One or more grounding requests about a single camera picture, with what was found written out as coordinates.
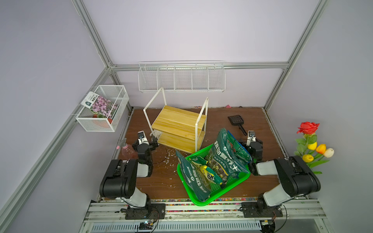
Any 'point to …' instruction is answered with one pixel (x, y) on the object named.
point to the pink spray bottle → (127, 151)
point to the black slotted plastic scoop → (237, 120)
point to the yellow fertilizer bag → (199, 163)
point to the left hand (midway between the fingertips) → (146, 137)
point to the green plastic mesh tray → (216, 191)
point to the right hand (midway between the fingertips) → (248, 137)
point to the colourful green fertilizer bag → (238, 148)
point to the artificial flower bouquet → (307, 148)
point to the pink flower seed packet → (99, 105)
